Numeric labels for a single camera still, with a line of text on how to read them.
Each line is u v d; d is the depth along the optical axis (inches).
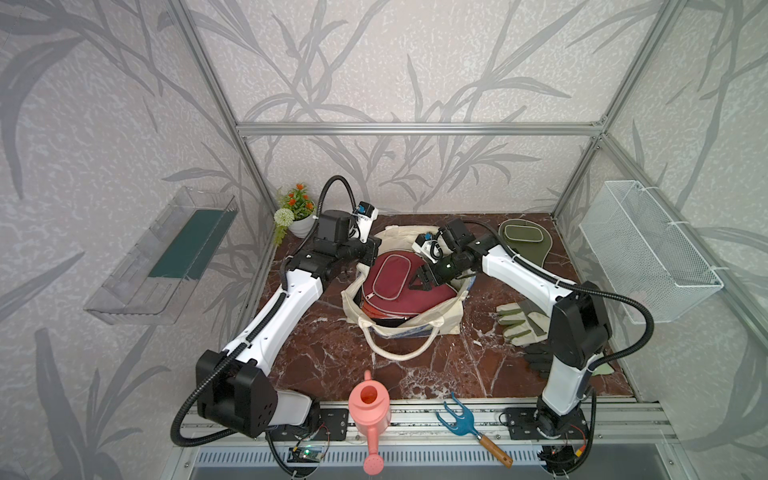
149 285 25.0
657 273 24.7
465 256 25.4
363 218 26.9
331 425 29.1
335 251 23.5
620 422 29.7
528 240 43.1
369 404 26.3
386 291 31.2
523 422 28.4
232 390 15.6
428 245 31.0
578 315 18.2
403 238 33.3
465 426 28.6
